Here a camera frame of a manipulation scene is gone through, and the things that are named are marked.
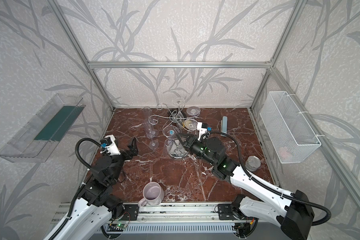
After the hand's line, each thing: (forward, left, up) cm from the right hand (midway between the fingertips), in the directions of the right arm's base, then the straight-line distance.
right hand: (176, 131), depth 64 cm
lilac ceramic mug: (-18, +14, -32) cm, 39 cm away
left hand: (+3, +23, -8) cm, 25 cm away
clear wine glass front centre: (+8, +3, -32) cm, 33 cm away
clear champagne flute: (+13, +17, -14) cm, 25 cm away
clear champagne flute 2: (+5, -6, -2) cm, 9 cm away
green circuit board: (-31, +28, -34) cm, 53 cm away
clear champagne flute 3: (+15, -8, -3) cm, 17 cm away
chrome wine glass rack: (+20, +1, -3) cm, 20 cm away
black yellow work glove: (+12, +1, -3) cm, 12 cm away
